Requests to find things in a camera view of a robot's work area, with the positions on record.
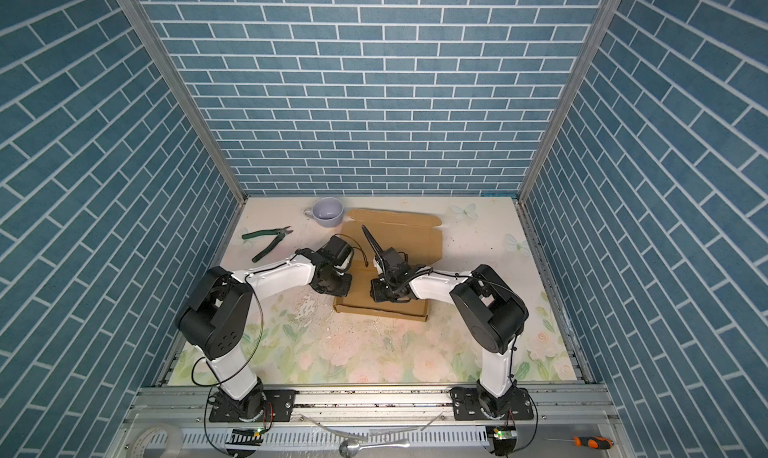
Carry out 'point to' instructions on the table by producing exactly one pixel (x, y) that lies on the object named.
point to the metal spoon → (350, 449)
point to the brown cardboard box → (416, 234)
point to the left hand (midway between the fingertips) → (345, 289)
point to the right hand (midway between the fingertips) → (371, 290)
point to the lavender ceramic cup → (326, 211)
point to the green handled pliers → (281, 232)
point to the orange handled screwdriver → (588, 441)
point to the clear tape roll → (175, 443)
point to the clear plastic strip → (345, 436)
